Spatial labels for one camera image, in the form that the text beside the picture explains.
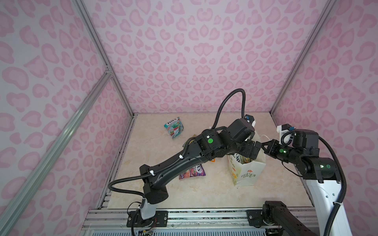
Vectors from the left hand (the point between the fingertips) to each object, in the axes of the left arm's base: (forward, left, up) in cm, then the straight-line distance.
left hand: (253, 142), depth 59 cm
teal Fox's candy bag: (+35, +37, -33) cm, 61 cm away
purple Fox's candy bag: (+3, +22, -34) cm, 40 cm away
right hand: (+3, -6, -6) cm, 8 cm away
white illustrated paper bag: (-4, -3, -24) cm, 24 cm away
